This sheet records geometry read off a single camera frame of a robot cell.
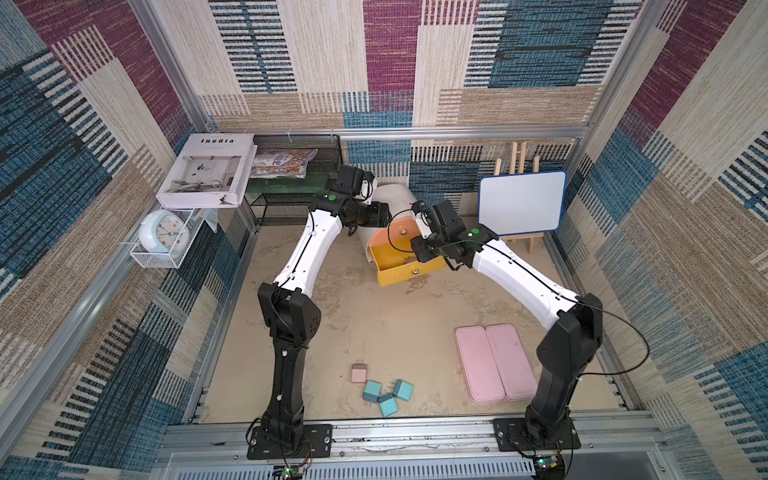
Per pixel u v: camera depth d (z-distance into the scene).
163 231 0.65
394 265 0.87
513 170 0.99
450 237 0.62
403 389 0.80
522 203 1.01
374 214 0.78
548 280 0.51
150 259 0.67
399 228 0.89
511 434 0.73
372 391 0.80
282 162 0.85
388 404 0.78
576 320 0.46
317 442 0.73
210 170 0.76
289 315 0.54
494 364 0.83
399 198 0.95
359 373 0.83
